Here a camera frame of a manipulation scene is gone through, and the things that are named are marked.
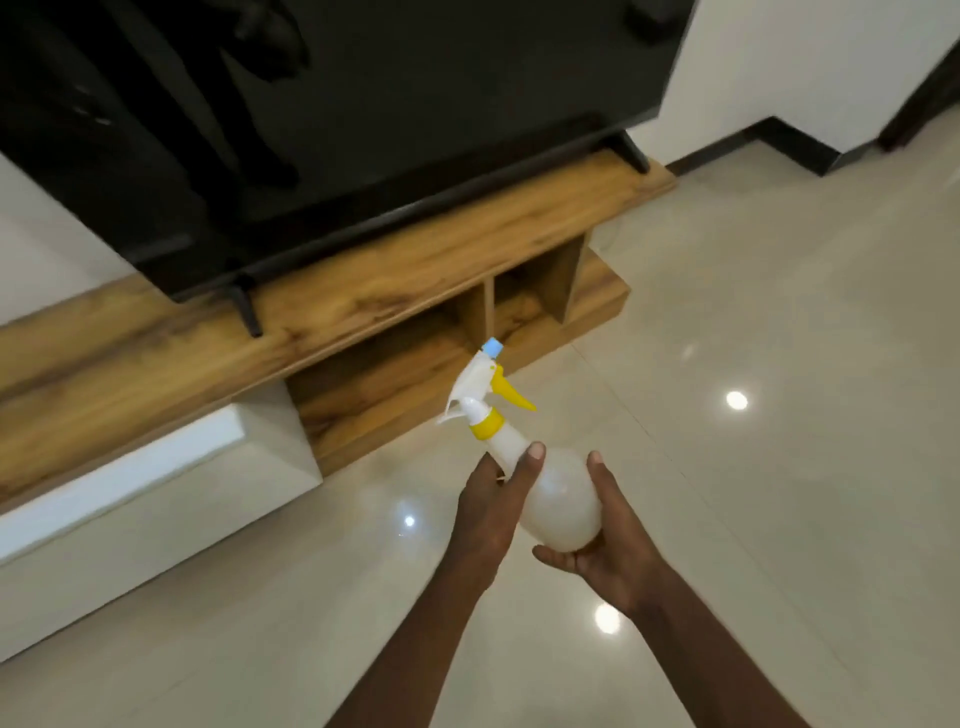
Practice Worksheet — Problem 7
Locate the black television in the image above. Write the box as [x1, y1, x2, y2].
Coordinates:
[0, 0, 699, 339]

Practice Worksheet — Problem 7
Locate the bottle with blue-nozzle yellow sprayer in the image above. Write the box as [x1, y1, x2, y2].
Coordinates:
[485, 423, 605, 555]

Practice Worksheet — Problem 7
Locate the person's right hand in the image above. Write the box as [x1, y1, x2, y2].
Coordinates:
[532, 449, 676, 622]

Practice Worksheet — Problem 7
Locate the black baseboard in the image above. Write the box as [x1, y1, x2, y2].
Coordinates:
[665, 58, 960, 179]

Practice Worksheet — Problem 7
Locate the wooden cabinet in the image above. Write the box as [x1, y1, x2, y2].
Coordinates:
[0, 149, 680, 511]

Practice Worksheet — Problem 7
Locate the person's right forearm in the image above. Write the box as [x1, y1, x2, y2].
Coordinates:
[629, 573, 811, 728]

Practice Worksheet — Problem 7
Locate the person's left forearm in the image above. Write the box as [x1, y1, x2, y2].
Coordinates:
[326, 558, 500, 728]

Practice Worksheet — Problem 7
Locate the person's left hand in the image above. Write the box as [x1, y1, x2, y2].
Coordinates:
[448, 440, 547, 594]

